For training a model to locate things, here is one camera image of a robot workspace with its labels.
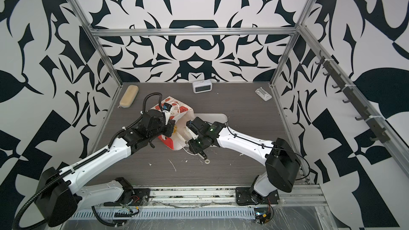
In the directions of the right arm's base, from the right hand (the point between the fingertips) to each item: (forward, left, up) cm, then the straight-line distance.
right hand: (193, 147), depth 79 cm
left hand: (+11, +9, +8) cm, 17 cm away
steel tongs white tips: (-6, -5, +3) cm, 8 cm away
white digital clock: (+45, -4, -4) cm, 45 cm away
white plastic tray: (+24, -10, -11) cm, 28 cm away
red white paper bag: (+13, +6, +11) cm, 18 cm away
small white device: (+41, -47, -10) cm, 63 cm away
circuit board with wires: (-27, -31, -12) cm, 43 cm away
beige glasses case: (+38, +45, -6) cm, 59 cm away
